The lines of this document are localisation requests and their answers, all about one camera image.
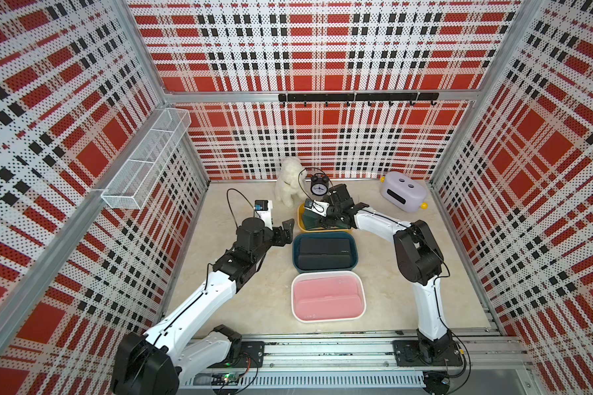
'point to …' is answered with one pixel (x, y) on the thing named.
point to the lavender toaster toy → (403, 191)
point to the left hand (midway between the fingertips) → (285, 220)
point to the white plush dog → (291, 176)
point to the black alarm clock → (319, 184)
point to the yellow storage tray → (299, 211)
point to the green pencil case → (312, 220)
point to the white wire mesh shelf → (133, 186)
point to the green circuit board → (226, 379)
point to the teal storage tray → (353, 245)
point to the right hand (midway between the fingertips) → (324, 206)
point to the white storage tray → (327, 274)
